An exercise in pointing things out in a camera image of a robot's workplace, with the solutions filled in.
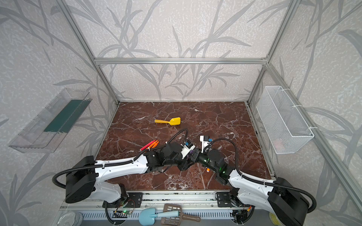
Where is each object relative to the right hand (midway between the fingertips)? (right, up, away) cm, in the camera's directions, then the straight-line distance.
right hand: (185, 145), depth 76 cm
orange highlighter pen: (-21, -4, +19) cm, 28 cm away
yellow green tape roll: (+42, -33, -10) cm, 55 cm away
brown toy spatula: (-4, -35, -8) cm, 37 cm away
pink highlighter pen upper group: (-26, -4, +18) cm, 32 cm away
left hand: (+5, -6, +1) cm, 8 cm away
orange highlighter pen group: (-22, -4, +19) cm, 29 cm away
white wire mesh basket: (+45, +11, -14) cm, 48 cm away
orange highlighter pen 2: (+13, -17, +8) cm, 23 cm away
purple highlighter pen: (+3, -2, -5) cm, 7 cm away
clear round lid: (-53, -31, -11) cm, 62 cm away
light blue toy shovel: (-18, -34, -7) cm, 39 cm away
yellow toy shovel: (-9, +11, +32) cm, 35 cm away
